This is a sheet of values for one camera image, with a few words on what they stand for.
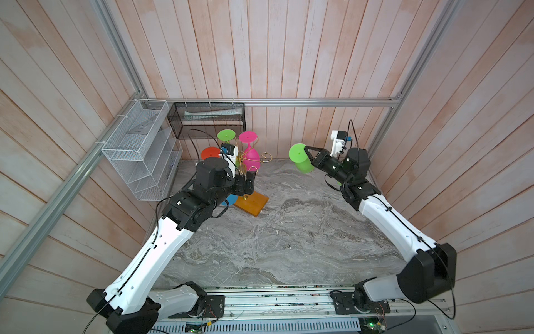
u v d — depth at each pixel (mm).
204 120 1040
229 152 531
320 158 647
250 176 566
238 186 569
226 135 837
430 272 409
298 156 734
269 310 731
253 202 1004
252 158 841
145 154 681
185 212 417
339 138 658
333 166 644
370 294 626
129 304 361
